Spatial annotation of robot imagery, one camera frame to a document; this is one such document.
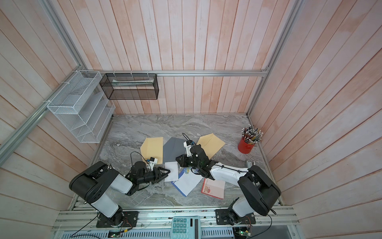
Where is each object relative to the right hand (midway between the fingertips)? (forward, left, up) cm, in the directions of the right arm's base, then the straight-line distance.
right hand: (176, 158), depth 85 cm
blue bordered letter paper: (-10, -6, -10) cm, 16 cm away
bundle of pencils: (+12, -44, +7) cm, 46 cm away
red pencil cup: (+10, -42, -3) cm, 44 cm away
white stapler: (+1, -45, -8) cm, 45 cm away
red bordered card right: (-13, -23, -10) cm, 28 cm away
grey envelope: (+13, +4, -9) cm, 17 cm away
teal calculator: (-32, -7, -8) cm, 34 cm away
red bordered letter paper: (-1, +3, -9) cm, 9 cm away
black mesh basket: (+47, +35, +17) cm, 61 cm away
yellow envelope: (+14, +18, -10) cm, 25 cm away
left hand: (-7, +4, -7) cm, 11 cm away
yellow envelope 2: (+18, -23, -12) cm, 32 cm away
